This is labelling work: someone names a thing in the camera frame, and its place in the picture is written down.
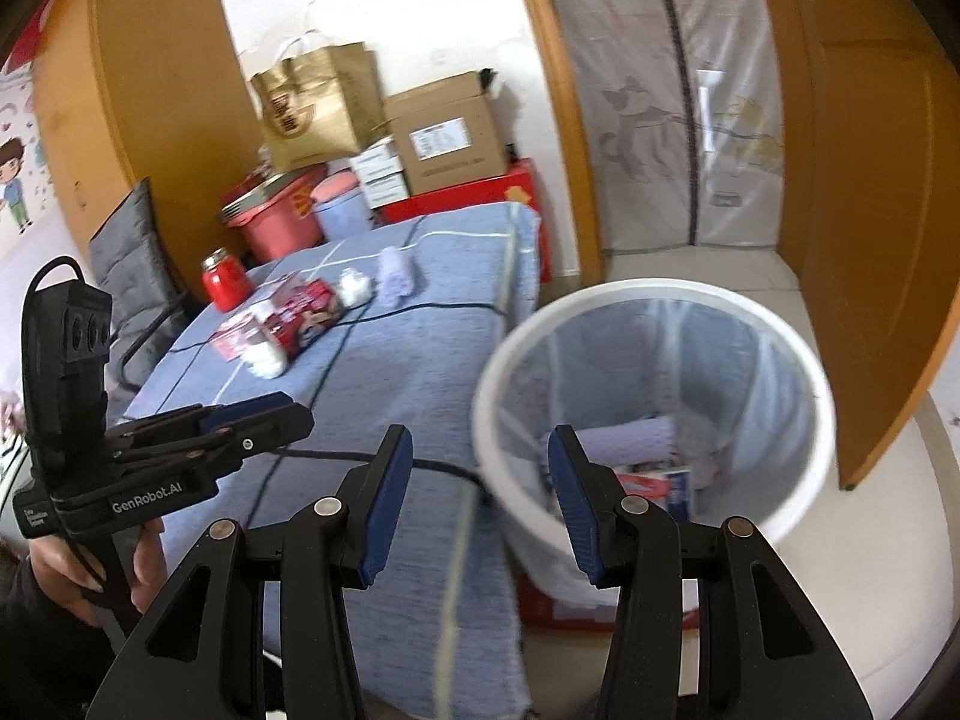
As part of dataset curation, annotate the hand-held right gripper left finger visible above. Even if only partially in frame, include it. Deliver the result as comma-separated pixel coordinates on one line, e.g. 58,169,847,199
90,424,415,720

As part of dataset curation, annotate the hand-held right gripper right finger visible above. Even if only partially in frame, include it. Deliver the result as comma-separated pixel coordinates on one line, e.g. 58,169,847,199
546,424,875,720

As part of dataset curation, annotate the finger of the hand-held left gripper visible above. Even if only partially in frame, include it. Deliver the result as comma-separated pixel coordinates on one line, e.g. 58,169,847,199
105,391,295,455
111,405,316,482

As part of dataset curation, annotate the lavender cloth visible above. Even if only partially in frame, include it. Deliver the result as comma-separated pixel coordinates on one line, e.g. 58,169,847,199
576,418,677,462
377,245,416,310

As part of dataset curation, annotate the red and blue carton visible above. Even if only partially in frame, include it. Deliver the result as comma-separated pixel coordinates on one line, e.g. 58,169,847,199
613,463,697,520

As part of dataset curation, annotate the white round trash bin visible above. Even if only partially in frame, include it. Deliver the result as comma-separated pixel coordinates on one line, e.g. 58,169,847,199
471,279,839,617

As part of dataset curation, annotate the person's left forearm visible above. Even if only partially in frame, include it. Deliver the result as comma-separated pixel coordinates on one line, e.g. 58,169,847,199
0,549,130,720

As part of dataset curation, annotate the person's left hand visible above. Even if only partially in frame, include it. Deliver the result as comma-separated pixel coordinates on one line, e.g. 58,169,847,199
26,517,167,627

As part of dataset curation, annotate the crumpled white tissue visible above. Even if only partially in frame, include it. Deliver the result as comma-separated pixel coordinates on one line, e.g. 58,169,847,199
247,341,290,380
339,268,374,308

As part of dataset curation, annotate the low red box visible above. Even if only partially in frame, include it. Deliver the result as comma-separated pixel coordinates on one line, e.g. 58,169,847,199
516,572,625,632

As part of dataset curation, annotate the blue checked blanket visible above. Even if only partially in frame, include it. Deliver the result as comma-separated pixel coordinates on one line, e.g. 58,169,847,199
120,202,546,720

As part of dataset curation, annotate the red and white snack packet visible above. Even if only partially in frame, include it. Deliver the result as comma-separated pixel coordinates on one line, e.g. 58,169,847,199
262,277,347,351

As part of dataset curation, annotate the red jar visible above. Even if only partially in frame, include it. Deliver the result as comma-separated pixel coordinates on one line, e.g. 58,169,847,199
200,247,249,313

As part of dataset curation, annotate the grey cushioned chair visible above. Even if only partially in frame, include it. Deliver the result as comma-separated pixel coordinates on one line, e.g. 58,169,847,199
88,180,197,392

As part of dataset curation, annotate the clear plastic bin liner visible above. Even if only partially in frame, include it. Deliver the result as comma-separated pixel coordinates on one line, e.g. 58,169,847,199
480,291,827,610

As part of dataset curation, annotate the pink plastic bucket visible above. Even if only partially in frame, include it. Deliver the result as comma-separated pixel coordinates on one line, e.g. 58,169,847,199
238,191,322,261

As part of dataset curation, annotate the blue bucket with pink lid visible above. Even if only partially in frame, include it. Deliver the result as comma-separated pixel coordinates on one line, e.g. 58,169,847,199
310,172,376,242

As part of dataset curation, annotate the large red box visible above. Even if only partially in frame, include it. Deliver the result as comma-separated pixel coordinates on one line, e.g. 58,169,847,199
371,157,554,284

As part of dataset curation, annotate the brown paper bag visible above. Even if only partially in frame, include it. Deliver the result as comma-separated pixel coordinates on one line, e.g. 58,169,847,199
249,34,389,173

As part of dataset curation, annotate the wooden wardrobe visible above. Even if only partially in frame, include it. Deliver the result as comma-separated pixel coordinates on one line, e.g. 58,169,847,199
34,0,265,302

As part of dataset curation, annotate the brown cardboard box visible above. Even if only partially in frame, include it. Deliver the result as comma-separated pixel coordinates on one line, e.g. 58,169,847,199
384,69,512,197

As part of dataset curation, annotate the wooden door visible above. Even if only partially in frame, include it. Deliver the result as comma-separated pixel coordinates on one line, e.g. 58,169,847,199
750,0,960,494

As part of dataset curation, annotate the printed translucent door curtain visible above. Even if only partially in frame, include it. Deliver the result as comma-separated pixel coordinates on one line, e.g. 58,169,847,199
538,0,786,257

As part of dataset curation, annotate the cartoon couple wall sticker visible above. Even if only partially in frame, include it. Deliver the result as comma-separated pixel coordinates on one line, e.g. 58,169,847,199
0,75,55,235

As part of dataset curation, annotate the red wall decoration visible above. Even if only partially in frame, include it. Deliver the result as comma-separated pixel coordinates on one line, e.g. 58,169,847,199
13,13,55,55

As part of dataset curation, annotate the wooden door frame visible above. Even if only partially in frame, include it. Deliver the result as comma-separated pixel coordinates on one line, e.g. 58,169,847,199
501,0,610,291

